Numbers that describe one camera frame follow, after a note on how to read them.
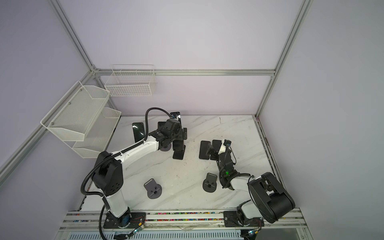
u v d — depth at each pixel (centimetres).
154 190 78
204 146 104
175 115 80
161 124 98
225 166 65
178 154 98
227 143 75
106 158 48
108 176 47
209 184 80
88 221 75
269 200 44
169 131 68
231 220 73
